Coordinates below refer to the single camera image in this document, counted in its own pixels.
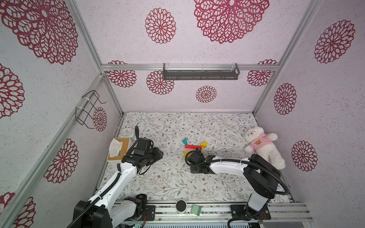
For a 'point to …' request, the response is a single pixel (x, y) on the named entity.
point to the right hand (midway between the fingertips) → (191, 167)
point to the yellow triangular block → (204, 144)
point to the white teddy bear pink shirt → (260, 143)
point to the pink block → (187, 150)
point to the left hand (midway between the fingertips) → (161, 155)
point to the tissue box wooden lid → (118, 148)
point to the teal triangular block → (185, 141)
